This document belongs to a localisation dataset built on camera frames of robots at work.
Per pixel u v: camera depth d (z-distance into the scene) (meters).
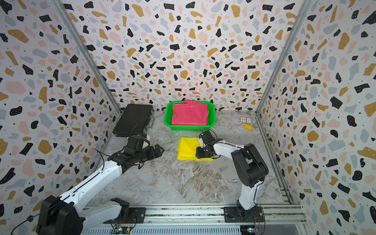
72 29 0.75
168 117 1.09
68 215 0.38
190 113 1.08
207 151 0.72
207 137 0.78
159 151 0.78
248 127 1.13
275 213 0.76
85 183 0.46
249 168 0.49
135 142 0.63
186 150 0.98
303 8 0.72
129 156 0.60
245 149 0.54
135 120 1.10
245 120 1.16
